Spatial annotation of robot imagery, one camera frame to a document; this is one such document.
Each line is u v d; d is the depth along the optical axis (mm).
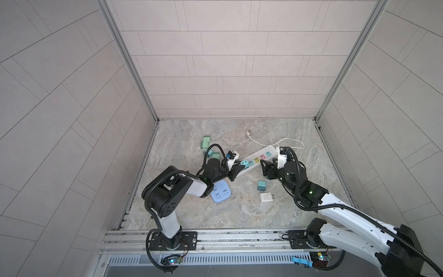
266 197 810
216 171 694
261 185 846
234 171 771
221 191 823
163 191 476
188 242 708
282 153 654
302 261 650
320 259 678
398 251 385
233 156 739
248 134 1080
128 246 703
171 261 650
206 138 1028
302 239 717
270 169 672
